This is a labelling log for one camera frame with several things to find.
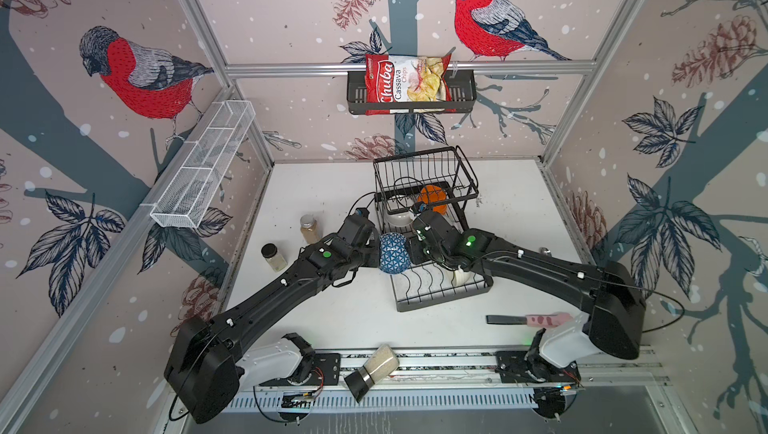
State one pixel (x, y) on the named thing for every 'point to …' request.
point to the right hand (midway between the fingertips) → (405, 250)
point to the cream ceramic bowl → (460, 277)
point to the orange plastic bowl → (431, 194)
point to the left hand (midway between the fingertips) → (378, 249)
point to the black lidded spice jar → (270, 252)
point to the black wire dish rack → (397, 181)
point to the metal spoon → (544, 250)
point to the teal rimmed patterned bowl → (393, 253)
